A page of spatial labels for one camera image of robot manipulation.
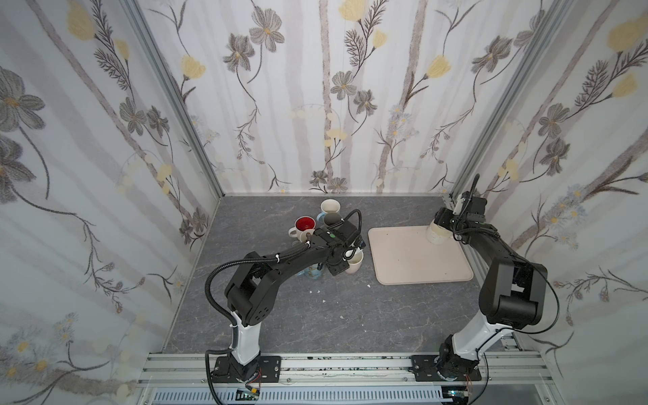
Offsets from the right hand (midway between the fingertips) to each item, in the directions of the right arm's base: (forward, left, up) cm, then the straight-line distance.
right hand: (443, 210), depth 93 cm
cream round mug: (-4, -1, -10) cm, 11 cm away
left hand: (-16, +41, -9) cm, 45 cm away
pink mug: (-19, +33, -8) cm, 39 cm away
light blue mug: (+6, +43, -11) cm, 44 cm away
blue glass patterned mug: (-21, +48, -14) cm, 54 cm away
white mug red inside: (-1, +53, -13) cm, 55 cm away
